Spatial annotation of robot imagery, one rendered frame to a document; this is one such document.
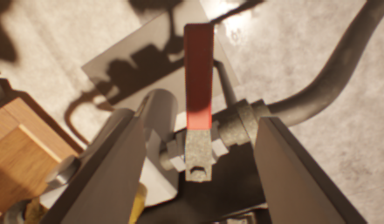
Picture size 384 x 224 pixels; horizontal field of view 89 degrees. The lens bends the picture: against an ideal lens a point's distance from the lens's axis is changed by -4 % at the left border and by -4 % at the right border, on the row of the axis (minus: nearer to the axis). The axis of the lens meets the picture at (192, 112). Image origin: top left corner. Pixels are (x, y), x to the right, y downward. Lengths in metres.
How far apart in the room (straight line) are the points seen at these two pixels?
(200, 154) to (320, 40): 0.59
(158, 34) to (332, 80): 0.49
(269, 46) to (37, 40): 0.70
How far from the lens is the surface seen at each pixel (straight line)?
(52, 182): 0.32
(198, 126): 0.17
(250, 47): 0.66
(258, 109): 0.22
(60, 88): 0.82
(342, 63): 0.26
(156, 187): 0.26
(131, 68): 0.68
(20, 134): 0.83
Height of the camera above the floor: 0.62
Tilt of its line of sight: 60 degrees down
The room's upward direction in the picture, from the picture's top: 177 degrees counter-clockwise
